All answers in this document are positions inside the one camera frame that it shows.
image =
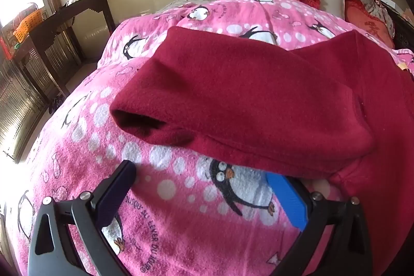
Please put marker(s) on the dark wooden lattice cabinet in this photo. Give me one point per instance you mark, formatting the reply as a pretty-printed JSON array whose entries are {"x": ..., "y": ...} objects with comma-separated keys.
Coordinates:
[{"x": 19, "y": 95}]

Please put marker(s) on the pink penguin print blanket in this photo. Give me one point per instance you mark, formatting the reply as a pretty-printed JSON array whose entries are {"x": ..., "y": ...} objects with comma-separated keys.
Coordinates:
[{"x": 181, "y": 217}]

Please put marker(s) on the dark carved headboard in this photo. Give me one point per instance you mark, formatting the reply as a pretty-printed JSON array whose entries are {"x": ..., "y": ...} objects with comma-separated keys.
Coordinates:
[{"x": 404, "y": 33}]

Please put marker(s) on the dark wooden table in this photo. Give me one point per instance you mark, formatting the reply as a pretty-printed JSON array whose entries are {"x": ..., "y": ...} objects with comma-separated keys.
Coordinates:
[{"x": 81, "y": 4}]

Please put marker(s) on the orange plastic basket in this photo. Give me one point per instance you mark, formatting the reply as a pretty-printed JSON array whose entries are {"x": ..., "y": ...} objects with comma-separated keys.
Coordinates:
[{"x": 27, "y": 25}]

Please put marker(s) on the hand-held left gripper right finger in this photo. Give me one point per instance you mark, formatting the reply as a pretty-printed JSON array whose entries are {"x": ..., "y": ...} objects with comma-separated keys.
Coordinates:
[{"x": 289, "y": 198}]

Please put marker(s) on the dark red fleece sweater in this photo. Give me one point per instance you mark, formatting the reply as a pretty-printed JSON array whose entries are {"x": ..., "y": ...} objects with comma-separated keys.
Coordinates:
[{"x": 258, "y": 95}]

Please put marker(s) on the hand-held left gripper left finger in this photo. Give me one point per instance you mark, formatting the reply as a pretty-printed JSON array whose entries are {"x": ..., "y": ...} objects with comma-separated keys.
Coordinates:
[{"x": 113, "y": 195}]

